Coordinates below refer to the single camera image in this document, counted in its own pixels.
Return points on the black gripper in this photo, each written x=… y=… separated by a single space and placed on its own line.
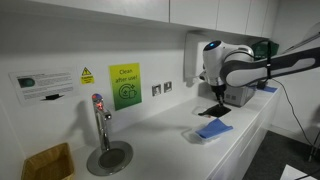
x=220 y=91

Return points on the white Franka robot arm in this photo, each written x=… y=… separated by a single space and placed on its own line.
x=213 y=60

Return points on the blue fabric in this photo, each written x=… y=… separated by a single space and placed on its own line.
x=213 y=129

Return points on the clear plastic bowl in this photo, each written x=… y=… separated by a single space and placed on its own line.
x=190 y=135

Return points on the silver countertop appliance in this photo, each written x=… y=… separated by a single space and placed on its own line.
x=240 y=96

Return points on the small black box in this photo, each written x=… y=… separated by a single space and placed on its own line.
x=261 y=84

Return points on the flat blue item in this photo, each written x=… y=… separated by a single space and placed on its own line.
x=269 y=89

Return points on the white paper towel dispenser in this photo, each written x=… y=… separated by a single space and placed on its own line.
x=193 y=56

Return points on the white base cabinet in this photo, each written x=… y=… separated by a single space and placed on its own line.
x=240 y=156

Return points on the green first aid box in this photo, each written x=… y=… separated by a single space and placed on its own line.
x=261 y=48

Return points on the white upper cabinet door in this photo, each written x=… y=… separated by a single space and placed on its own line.
x=110 y=8
x=195 y=13
x=233 y=15
x=261 y=16

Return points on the green clean after use poster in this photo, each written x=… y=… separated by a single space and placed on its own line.
x=125 y=86

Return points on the round metal drain tray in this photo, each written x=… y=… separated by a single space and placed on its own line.
x=111 y=159

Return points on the yellow warning sign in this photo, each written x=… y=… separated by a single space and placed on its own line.
x=87 y=77

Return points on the white instruction sheet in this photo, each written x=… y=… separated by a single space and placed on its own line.
x=43 y=85

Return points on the yellow sponge holder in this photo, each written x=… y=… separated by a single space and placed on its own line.
x=46 y=165

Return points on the silver wall switch plate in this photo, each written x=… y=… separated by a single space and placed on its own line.
x=156 y=90
x=168 y=87

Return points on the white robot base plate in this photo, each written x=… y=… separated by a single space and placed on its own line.
x=295 y=173

